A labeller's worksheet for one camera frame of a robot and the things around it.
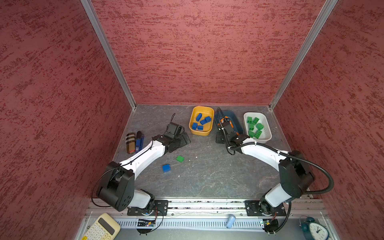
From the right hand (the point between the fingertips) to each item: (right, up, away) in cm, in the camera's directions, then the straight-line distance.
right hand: (218, 137), depth 90 cm
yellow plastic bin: (-7, +17, +22) cm, 29 cm away
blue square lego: (-5, +12, +14) cm, 19 cm away
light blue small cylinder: (+3, -37, -21) cm, 43 cm away
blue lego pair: (-11, +5, +17) cm, 21 cm away
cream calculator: (-56, -39, -22) cm, 72 cm away
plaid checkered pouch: (-57, -3, +5) cm, 57 cm away
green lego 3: (+27, +6, +16) cm, 32 cm away
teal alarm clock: (+41, -39, -25) cm, 62 cm away
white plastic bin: (+36, +1, +13) cm, 38 cm away
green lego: (+31, +11, +19) cm, 38 cm away
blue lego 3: (-32, -17, -5) cm, 36 cm away
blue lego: (-9, +9, +20) cm, 24 cm away
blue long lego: (-12, +12, +19) cm, 26 cm away
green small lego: (+27, +11, +19) cm, 34 cm away
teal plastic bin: (+14, +14, +22) cm, 30 cm away
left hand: (-22, -4, -3) cm, 22 cm away
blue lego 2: (-15, +7, +14) cm, 22 cm away
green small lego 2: (-24, -13, +1) cm, 27 cm away
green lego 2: (+32, +6, +15) cm, 36 cm away
